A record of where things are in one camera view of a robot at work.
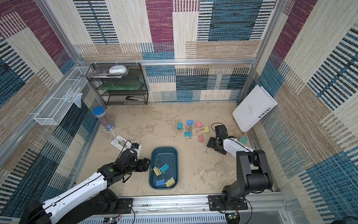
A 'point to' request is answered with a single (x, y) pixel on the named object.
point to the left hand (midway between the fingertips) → (145, 160)
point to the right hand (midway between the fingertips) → (214, 144)
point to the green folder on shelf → (120, 85)
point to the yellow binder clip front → (170, 182)
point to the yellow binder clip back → (206, 129)
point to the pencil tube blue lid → (99, 113)
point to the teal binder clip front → (164, 168)
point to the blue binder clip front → (160, 183)
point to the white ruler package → (119, 142)
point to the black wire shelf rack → (98, 73)
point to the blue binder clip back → (190, 122)
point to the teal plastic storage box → (168, 155)
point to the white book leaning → (253, 108)
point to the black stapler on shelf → (132, 98)
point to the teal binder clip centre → (188, 133)
